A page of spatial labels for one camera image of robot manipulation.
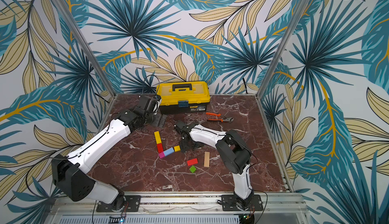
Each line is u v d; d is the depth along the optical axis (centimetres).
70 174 39
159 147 92
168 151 90
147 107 60
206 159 88
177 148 90
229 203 73
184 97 98
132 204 73
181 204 75
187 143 64
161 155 88
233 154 50
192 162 86
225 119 105
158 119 72
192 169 84
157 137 95
